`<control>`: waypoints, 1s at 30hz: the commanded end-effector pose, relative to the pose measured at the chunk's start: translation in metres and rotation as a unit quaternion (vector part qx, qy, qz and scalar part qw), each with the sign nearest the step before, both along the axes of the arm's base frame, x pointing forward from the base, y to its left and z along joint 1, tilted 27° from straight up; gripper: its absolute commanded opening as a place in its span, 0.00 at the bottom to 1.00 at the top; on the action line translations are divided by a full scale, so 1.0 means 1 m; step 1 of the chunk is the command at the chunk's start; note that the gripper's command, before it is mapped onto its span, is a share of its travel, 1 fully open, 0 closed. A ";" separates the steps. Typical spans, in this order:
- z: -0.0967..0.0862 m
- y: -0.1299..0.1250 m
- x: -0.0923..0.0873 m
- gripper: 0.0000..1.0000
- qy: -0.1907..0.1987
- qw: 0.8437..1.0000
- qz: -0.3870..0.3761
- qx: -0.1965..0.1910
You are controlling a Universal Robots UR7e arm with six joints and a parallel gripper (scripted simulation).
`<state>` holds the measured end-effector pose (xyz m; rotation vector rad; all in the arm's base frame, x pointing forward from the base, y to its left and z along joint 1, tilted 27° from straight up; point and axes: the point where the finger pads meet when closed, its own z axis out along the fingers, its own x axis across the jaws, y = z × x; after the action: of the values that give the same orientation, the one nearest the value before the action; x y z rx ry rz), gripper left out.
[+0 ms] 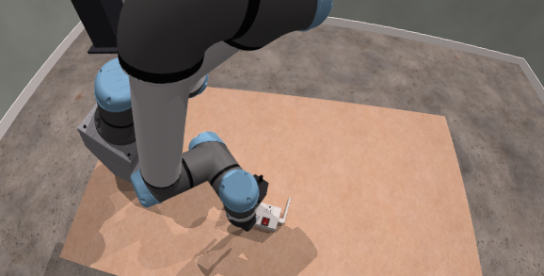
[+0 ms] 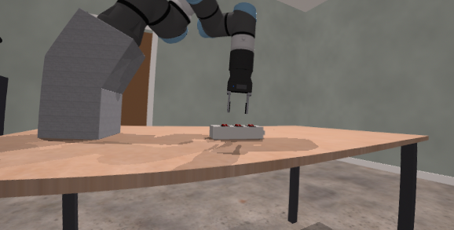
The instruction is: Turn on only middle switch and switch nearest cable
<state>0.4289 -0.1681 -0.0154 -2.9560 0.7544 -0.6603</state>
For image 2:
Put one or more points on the white power strip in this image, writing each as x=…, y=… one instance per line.
x=224, y=131

